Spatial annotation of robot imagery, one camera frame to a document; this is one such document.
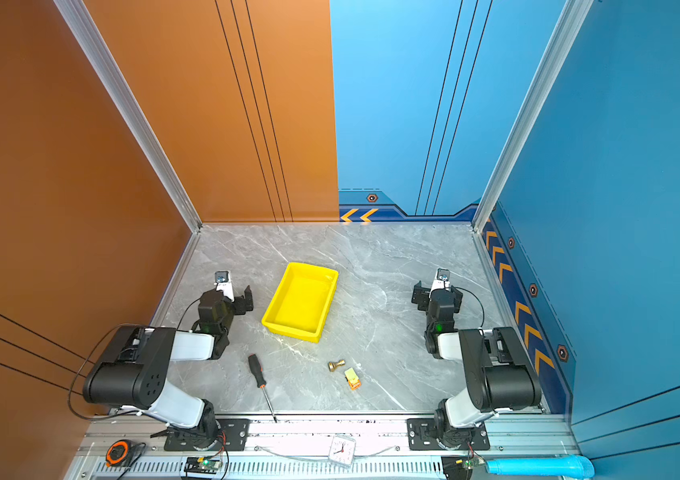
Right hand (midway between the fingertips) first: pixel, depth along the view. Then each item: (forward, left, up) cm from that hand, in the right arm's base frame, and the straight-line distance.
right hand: (434, 284), depth 93 cm
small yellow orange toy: (-27, +26, -6) cm, 38 cm away
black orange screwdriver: (-24, +53, -5) cm, 58 cm away
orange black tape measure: (-44, +80, -3) cm, 91 cm away
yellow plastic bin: (-4, +42, -4) cm, 43 cm away
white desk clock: (-43, +28, -5) cm, 52 cm away
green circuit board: (-45, +62, -8) cm, 77 cm away
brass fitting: (-23, +32, -6) cm, 40 cm away
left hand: (0, +64, +1) cm, 64 cm away
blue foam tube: (-46, -25, -4) cm, 53 cm away
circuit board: (-46, -1, -8) cm, 46 cm away
